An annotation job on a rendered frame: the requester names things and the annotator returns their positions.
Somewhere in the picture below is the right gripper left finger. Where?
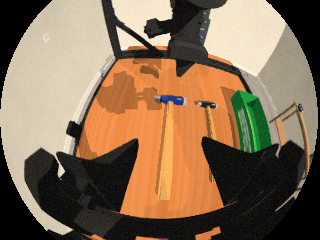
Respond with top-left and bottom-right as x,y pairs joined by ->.
56,138 -> 139,213

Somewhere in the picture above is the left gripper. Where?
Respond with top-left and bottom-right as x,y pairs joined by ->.
167,9 -> 209,77

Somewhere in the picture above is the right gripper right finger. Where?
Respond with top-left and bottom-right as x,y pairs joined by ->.
201,136 -> 279,207

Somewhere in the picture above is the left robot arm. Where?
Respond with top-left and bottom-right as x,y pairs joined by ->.
144,0 -> 227,39

